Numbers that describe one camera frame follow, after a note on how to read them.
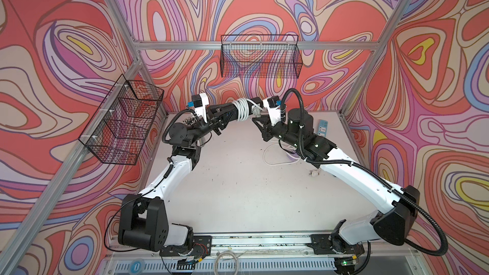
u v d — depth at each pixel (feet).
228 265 2.30
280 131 1.95
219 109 2.09
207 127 1.99
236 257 2.33
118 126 2.57
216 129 2.01
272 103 1.86
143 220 1.35
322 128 3.54
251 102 2.10
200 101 1.83
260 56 3.17
